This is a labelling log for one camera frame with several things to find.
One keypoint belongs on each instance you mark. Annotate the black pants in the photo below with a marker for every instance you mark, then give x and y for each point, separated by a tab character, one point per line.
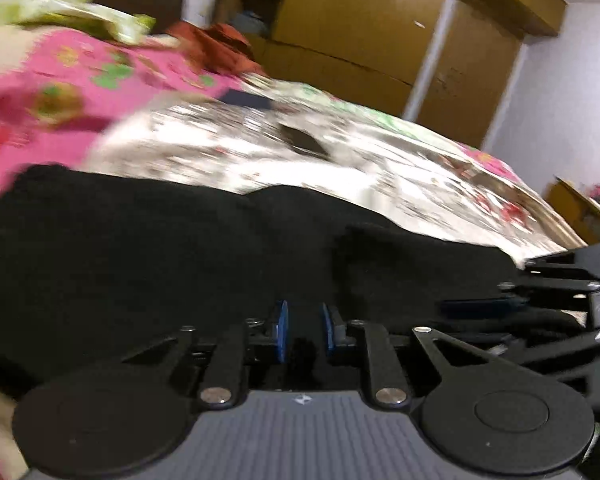
155	260

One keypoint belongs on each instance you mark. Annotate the pink floral bedsheet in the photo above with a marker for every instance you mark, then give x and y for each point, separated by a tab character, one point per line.
55	75

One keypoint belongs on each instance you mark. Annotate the rust red garment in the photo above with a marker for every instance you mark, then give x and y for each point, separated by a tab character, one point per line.
220	45

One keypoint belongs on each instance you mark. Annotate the grey storage box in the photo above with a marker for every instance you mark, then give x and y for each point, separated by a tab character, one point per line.
247	22

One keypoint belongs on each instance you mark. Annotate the wooden cabinet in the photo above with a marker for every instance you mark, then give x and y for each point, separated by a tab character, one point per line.
575	210

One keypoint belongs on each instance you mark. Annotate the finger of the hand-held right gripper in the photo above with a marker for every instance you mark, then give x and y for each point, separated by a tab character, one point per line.
555	346
480	308

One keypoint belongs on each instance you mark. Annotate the silver floral quilt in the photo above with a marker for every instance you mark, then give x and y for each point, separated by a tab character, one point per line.
205	145

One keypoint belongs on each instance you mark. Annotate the green white checked pillow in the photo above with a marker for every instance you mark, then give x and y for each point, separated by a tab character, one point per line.
70	5

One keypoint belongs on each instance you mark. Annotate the black phone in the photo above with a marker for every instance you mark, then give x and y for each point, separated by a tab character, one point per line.
304	142

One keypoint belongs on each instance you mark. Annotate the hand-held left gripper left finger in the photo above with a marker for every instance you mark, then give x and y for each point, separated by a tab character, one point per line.
280	332

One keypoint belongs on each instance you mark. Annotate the wooden wardrobe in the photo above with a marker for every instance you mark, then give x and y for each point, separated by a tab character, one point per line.
360	15

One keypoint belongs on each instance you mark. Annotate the wooden door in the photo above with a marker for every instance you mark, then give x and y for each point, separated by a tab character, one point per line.
465	75

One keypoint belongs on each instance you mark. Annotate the cream cloth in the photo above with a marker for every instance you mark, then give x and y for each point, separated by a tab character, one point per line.
0	55

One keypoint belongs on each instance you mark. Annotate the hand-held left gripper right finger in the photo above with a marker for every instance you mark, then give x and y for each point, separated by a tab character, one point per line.
326	332

